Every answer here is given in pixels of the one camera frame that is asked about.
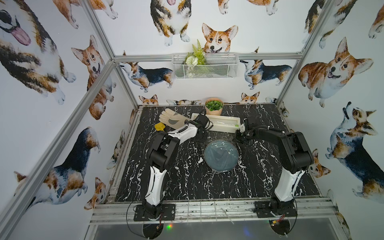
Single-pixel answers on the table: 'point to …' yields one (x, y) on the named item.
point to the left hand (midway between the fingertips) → (204, 137)
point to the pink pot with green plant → (213, 106)
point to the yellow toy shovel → (159, 126)
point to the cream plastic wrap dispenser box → (224, 123)
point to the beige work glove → (172, 118)
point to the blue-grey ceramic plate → (221, 155)
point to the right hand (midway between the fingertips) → (231, 138)
